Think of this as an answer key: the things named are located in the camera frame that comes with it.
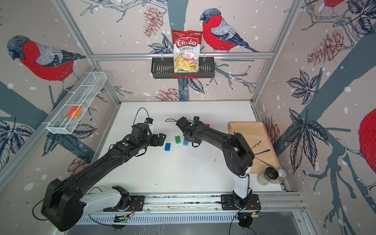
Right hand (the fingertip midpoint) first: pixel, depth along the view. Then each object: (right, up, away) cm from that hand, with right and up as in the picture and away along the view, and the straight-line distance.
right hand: (192, 137), depth 91 cm
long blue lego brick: (-4, -4, +4) cm, 7 cm away
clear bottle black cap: (+38, -18, -18) cm, 46 cm away
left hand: (-18, +5, -9) cm, 20 cm away
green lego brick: (-10, -2, +6) cm, 12 cm away
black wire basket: (-18, +45, +3) cm, 49 cm away
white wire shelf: (-63, +22, -12) cm, 68 cm away
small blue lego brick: (-16, -6, +1) cm, 17 cm away
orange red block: (-56, +16, -23) cm, 63 cm away
